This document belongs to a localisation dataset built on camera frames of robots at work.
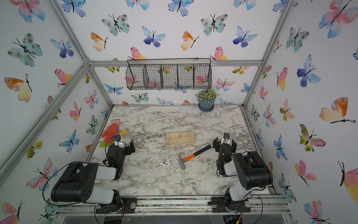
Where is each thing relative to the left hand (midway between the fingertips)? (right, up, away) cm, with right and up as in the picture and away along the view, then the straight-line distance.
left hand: (126, 140), depth 92 cm
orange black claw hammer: (+36, -13, -2) cm, 39 cm away
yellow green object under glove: (-16, -4, +4) cm, 17 cm away
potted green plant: (+55, +29, +16) cm, 64 cm away
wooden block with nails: (+33, 0, +4) cm, 33 cm away
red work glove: (-15, +4, +10) cm, 19 cm away
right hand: (+66, +1, 0) cm, 66 cm away
